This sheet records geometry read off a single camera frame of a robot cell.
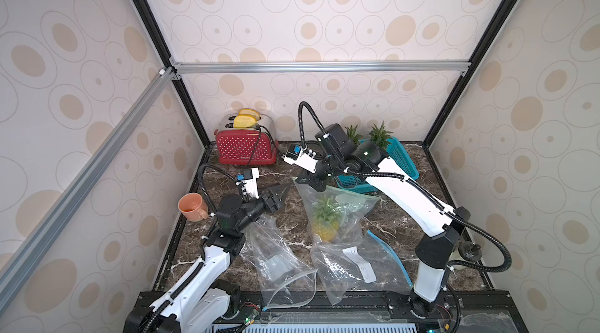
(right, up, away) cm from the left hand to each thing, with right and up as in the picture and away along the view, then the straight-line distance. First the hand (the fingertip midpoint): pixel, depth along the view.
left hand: (291, 187), depth 71 cm
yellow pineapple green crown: (+23, +19, +21) cm, 36 cm away
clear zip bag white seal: (-1, -27, -3) cm, 27 cm away
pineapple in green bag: (+11, -9, +4) cm, 15 cm away
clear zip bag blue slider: (+22, -24, +1) cm, 33 cm away
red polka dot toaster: (-19, +15, +31) cm, 40 cm away
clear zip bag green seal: (+19, -6, -1) cm, 20 cm away
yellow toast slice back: (-22, +31, +34) cm, 52 cm away
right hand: (+1, +1, -1) cm, 2 cm away
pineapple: (+35, +19, +23) cm, 46 cm away
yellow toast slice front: (-23, +26, +30) cm, 45 cm away
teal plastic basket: (+46, +10, +35) cm, 59 cm away
